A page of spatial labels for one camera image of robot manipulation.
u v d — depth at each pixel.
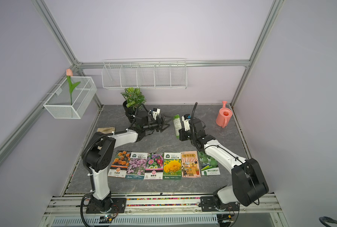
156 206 0.75
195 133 0.65
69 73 0.83
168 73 1.05
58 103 0.79
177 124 0.87
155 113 0.87
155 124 0.83
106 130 1.05
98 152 0.52
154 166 0.87
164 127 0.89
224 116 0.99
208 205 0.73
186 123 0.77
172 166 0.87
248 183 0.42
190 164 0.87
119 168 0.86
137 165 0.87
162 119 0.81
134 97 0.91
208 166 0.87
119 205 0.74
